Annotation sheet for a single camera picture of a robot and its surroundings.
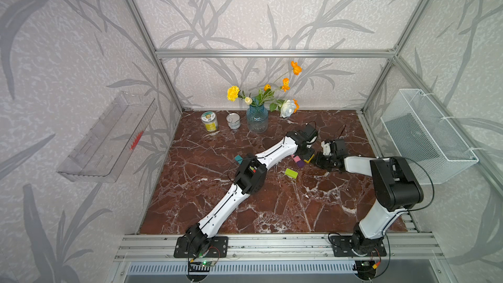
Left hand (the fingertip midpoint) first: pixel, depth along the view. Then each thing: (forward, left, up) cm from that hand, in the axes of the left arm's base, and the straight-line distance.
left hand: (308, 154), depth 100 cm
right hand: (-3, -1, 0) cm, 3 cm away
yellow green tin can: (+17, +52, +6) cm, 55 cm away
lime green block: (-10, +9, 0) cm, 14 cm away
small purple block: (-5, +4, 0) cm, 7 cm away
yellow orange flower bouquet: (+8, +13, +26) cm, 30 cm away
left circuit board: (-47, +45, -3) cm, 65 cm away
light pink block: (-3, +6, +2) cm, 7 cm away
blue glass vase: (+15, +26, +10) cm, 32 cm away
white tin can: (+19, +40, +4) cm, 44 cm away
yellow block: (-6, +1, +5) cm, 8 cm away
